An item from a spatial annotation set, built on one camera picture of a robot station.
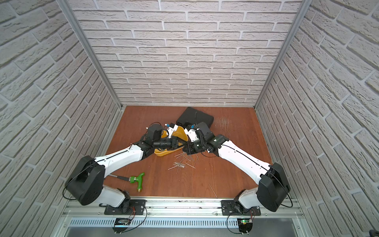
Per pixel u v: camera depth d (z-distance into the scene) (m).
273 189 0.41
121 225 0.70
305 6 0.69
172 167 0.87
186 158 0.91
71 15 0.73
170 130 0.76
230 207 0.74
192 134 0.71
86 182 0.43
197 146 0.66
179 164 0.88
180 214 0.74
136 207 0.74
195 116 1.14
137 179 0.81
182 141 0.77
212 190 0.79
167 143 0.72
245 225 0.71
